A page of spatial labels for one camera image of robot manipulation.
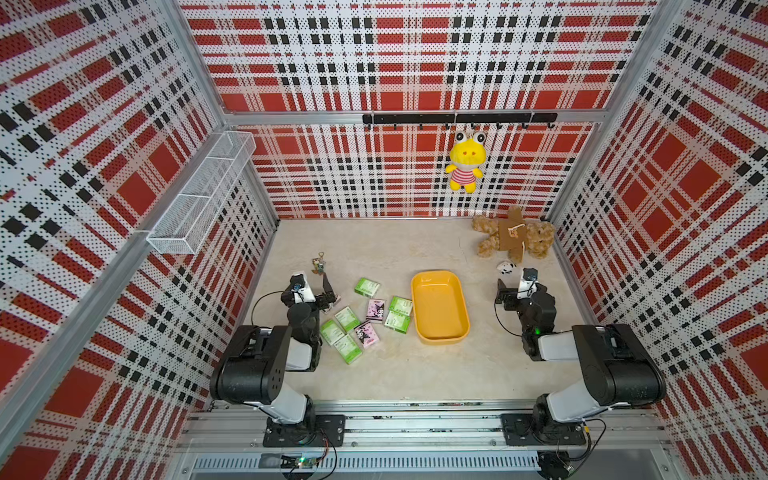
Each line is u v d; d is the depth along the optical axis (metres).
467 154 0.92
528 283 0.78
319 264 1.07
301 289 0.75
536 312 0.72
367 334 0.88
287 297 0.80
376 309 0.93
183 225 0.69
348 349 0.86
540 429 0.68
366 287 0.99
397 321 0.91
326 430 0.74
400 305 0.94
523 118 0.89
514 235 1.07
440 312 1.00
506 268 1.04
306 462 0.69
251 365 0.45
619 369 0.45
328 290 0.83
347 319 0.92
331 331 0.89
